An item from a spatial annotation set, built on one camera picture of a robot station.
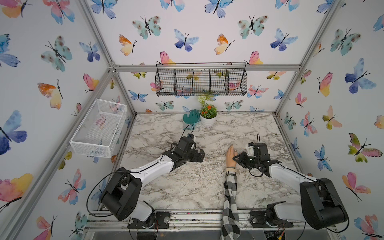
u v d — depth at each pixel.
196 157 0.77
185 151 0.68
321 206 0.42
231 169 0.85
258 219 0.74
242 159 0.79
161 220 0.74
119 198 0.43
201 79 0.98
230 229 0.66
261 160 0.70
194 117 1.18
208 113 1.01
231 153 0.92
